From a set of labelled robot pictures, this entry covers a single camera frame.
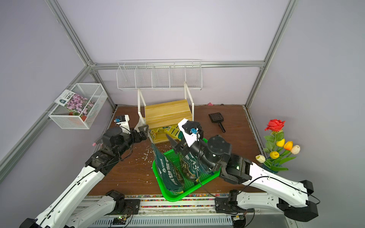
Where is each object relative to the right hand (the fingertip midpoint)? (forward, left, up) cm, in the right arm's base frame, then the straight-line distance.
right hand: (176, 128), depth 53 cm
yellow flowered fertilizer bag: (+22, +16, -38) cm, 47 cm away
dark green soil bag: (-11, +4, -19) cm, 22 cm away
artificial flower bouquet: (0, -47, -19) cm, 51 cm away
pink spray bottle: (+8, +47, -25) cm, 54 cm away
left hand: (+12, +20, -16) cm, 28 cm away
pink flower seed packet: (+21, +54, -8) cm, 58 cm away
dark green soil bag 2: (-7, -7, -21) cm, 23 cm away
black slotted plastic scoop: (+38, -27, -41) cm, 62 cm away
